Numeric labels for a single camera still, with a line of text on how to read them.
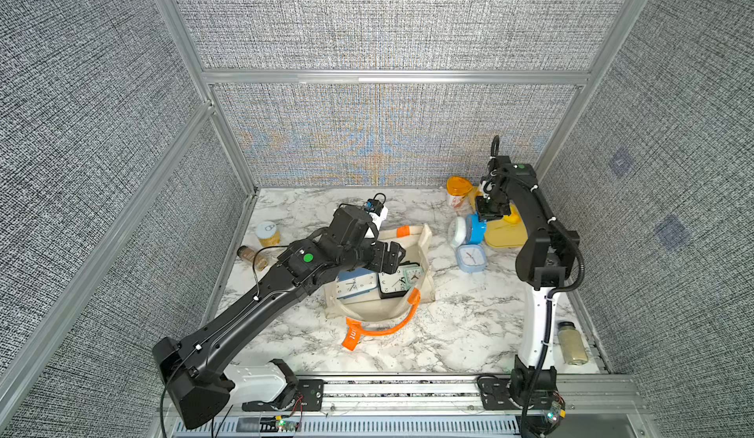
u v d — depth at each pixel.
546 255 0.59
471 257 0.97
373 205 0.59
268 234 0.99
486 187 0.90
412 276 0.88
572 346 0.79
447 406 0.73
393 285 0.90
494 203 0.84
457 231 0.98
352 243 0.51
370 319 0.69
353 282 0.88
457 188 1.07
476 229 0.96
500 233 1.05
